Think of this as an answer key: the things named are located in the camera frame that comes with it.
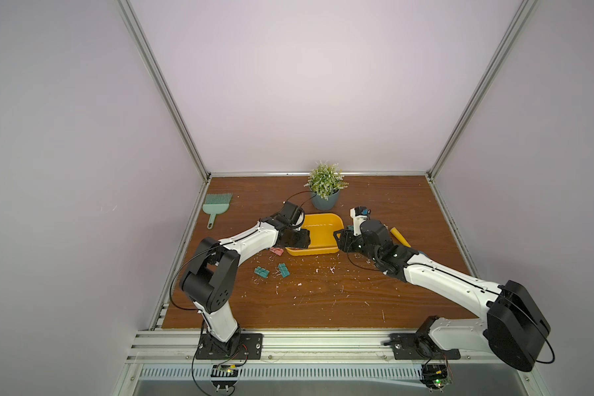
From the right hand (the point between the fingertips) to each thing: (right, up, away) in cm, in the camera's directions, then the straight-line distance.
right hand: (339, 229), depth 82 cm
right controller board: (+26, -41, -13) cm, 50 cm away
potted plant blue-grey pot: (-4, +17, +13) cm, 22 cm away
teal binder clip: (-27, -16, +6) cm, 32 cm away
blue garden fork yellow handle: (+25, -3, +16) cm, 29 cm away
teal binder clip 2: (-20, -16, +6) cm, 26 cm away
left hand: (-10, -5, +10) cm, 15 cm away
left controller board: (-36, -42, -10) cm, 56 cm away
